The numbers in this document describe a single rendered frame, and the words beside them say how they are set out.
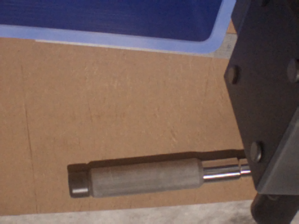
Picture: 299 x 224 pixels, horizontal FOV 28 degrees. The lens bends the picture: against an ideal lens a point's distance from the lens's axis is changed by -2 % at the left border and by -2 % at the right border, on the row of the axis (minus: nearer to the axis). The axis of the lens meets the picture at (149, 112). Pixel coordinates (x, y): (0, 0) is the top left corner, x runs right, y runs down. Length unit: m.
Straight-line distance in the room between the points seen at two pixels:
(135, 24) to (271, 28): 0.25
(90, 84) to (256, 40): 0.42
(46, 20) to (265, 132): 0.26
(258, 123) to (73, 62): 0.41
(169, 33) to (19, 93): 0.23
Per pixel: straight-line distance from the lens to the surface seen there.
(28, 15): 0.41
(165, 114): 0.63
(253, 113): 0.18
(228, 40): 0.58
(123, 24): 0.42
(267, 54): 0.17
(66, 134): 0.64
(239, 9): 0.21
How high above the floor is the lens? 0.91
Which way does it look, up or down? 44 degrees down
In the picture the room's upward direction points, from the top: 171 degrees clockwise
